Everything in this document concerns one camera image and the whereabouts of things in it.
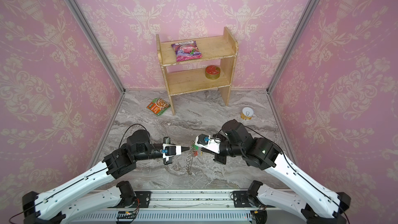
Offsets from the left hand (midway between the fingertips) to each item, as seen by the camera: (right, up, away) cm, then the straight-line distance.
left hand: (187, 147), depth 62 cm
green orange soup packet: (-25, +17, +47) cm, 56 cm away
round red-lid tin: (+12, +38, +35) cm, 53 cm away
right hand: (+7, 0, +1) cm, 7 cm away
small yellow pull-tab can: (+35, +12, +38) cm, 52 cm away
